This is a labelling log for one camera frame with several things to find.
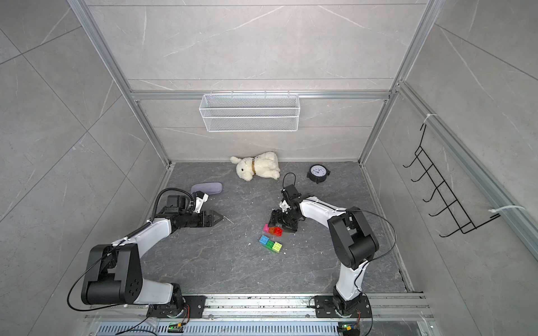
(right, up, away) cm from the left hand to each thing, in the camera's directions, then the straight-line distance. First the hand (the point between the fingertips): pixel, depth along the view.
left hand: (216, 215), depth 90 cm
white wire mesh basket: (+13, +48, +11) cm, 52 cm away
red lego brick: (+27, -7, +1) cm, 28 cm away
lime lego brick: (+26, -12, -5) cm, 30 cm away
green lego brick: (+23, -12, -2) cm, 27 cm away
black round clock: (+49, +19, +22) cm, 57 cm away
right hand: (+26, -5, +1) cm, 27 cm away
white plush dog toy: (+21, +23, +17) cm, 35 cm away
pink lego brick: (+22, -6, +1) cm, 23 cm away
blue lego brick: (+21, -10, -2) cm, 23 cm away
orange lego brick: (+24, -7, 0) cm, 25 cm away
